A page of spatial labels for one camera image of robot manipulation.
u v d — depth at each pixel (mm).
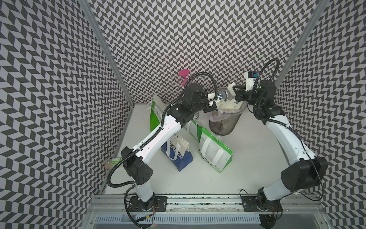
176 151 724
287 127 485
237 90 735
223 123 887
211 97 576
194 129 805
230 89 749
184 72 1014
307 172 418
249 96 618
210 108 584
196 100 503
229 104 930
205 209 722
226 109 772
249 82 642
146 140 454
